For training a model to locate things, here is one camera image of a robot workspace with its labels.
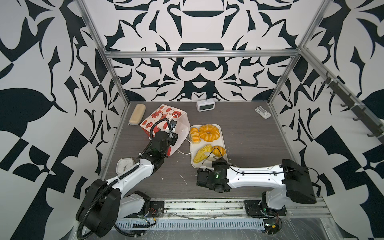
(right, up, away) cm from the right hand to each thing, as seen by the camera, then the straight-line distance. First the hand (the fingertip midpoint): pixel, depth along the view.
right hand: (222, 160), depth 78 cm
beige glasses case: (-55, +24, +30) cm, 67 cm away
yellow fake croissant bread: (-11, 0, +9) cm, 14 cm away
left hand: (-28, +19, +4) cm, 34 cm away
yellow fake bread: (0, +2, +11) cm, 11 cm away
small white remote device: (+37, +25, +34) cm, 56 cm away
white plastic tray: (-14, +3, +16) cm, 21 cm away
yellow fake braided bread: (-5, +12, +22) cm, 26 cm away
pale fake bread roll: (-13, +9, +18) cm, 24 cm away
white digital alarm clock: (-6, +31, +33) cm, 46 cm away
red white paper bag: (-22, +17, +16) cm, 32 cm away
